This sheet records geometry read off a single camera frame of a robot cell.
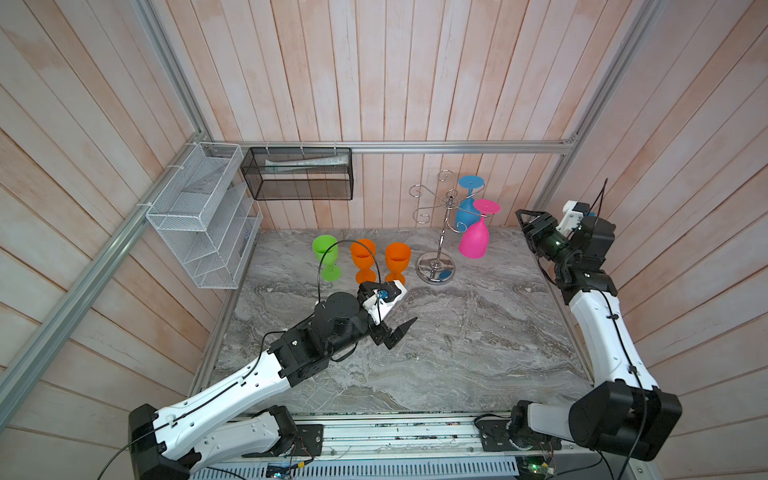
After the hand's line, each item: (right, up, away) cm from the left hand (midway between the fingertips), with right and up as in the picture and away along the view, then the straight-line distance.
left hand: (399, 307), depth 66 cm
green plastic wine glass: (-22, +6, +42) cm, 48 cm away
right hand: (+31, +22, +8) cm, 39 cm away
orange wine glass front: (-9, +11, +26) cm, 30 cm away
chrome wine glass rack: (+17, +8, +42) cm, 46 cm away
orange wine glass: (+2, +11, +28) cm, 30 cm away
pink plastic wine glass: (+24, +16, +22) cm, 36 cm away
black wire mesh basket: (-33, +42, +39) cm, 66 cm away
